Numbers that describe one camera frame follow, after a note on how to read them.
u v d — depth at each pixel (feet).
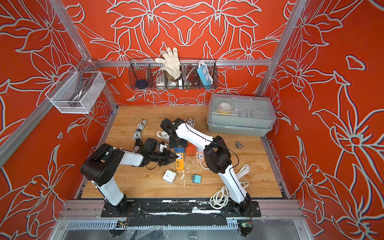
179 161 2.87
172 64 2.93
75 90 2.50
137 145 2.98
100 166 1.60
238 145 3.11
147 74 3.36
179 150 2.89
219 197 2.43
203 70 2.76
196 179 2.66
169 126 2.17
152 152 2.59
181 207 2.44
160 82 3.07
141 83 3.19
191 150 2.94
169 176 2.58
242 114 3.09
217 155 1.77
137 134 3.28
